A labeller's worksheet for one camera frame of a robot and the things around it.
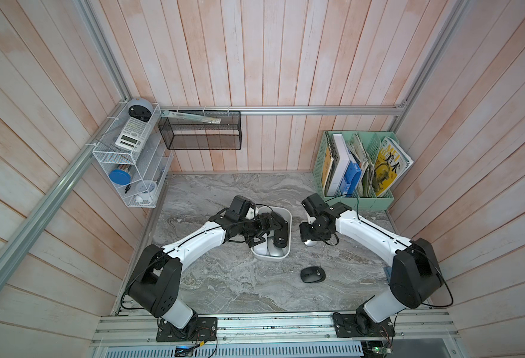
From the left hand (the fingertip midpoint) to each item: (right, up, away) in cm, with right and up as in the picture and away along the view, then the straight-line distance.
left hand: (273, 235), depth 81 cm
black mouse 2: (+15, -16, +2) cm, 22 cm away
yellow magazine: (+55, +29, +16) cm, 64 cm away
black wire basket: (-39, +44, +26) cm, 65 cm away
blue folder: (+34, +22, +13) cm, 43 cm away
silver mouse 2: (+15, -4, +3) cm, 15 cm away
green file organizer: (+41, +36, +15) cm, 57 cm away
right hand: (+14, -1, +6) cm, 15 cm away
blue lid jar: (-54, +21, -5) cm, 58 cm away
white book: (+30, +26, +11) cm, 41 cm away
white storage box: (-2, -8, +9) cm, 12 cm away
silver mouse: (+1, -8, +9) cm, 12 cm away
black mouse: (+4, -3, +8) cm, 9 cm away
